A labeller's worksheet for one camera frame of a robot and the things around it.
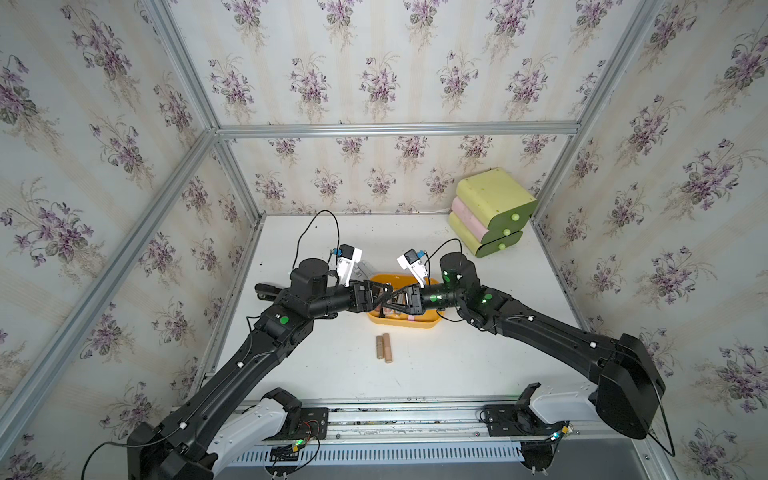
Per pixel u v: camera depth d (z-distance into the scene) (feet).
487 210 3.06
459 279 1.85
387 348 2.77
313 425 2.37
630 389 1.33
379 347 2.81
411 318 2.96
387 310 2.22
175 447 1.23
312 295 1.76
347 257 2.06
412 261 2.17
